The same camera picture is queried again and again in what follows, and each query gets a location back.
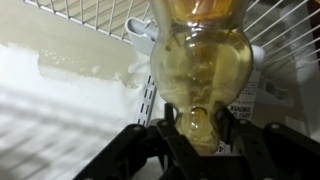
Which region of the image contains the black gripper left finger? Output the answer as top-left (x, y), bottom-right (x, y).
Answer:
top-left (73, 103), bottom-right (218, 180)

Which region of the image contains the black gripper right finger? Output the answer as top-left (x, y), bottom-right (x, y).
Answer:
top-left (218, 108), bottom-right (320, 180)

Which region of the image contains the amber bottle with yellow cap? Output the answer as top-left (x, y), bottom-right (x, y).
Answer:
top-left (149, 0), bottom-right (254, 156)

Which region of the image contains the white slotted wall track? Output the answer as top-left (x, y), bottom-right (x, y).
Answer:
top-left (134, 74), bottom-right (158, 127)

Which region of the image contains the white wire shelf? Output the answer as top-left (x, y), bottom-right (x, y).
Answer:
top-left (22, 0), bottom-right (320, 81)

